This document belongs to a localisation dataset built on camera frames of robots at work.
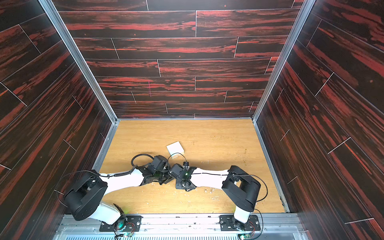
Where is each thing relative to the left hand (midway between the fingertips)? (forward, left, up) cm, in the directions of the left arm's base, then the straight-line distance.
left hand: (178, 176), depth 87 cm
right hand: (-2, -2, -3) cm, 5 cm away
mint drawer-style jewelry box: (+20, +3, 0) cm, 20 cm away
